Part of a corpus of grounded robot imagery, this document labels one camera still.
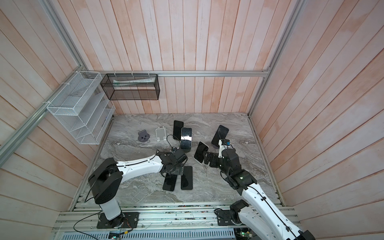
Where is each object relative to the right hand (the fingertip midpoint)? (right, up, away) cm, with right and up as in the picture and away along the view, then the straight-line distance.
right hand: (210, 153), depth 79 cm
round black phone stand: (-44, +8, +24) cm, 50 cm away
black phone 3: (-5, -3, +12) cm, 14 cm away
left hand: (-21, -12, +8) cm, 26 cm away
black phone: (-23, -18, +7) cm, 30 cm away
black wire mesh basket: (-53, +43, +25) cm, 72 cm away
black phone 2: (-20, +12, +20) cm, 30 cm away
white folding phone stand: (-32, +9, +26) cm, 42 cm away
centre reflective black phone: (-13, +7, +16) cm, 22 cm away
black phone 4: (+9, +10, +15) cm, 20 cm away
